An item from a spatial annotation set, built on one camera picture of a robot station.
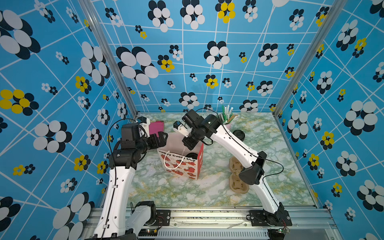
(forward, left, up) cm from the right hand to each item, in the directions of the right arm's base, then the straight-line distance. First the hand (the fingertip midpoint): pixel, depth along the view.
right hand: (187, 142), depth 78 cm
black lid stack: (+18, -34, -17) cm, 43 cm away
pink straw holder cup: (+18, -25, -7) cm, 32 cm away
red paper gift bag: (-10, +4, 0) cm, 11 cm away
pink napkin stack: (+24, +26, -16) cm, 39 cm away
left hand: (-1, +12, +8) cm, 15 cm away
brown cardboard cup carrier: (-15, -27, -19) cm, 36 cm away
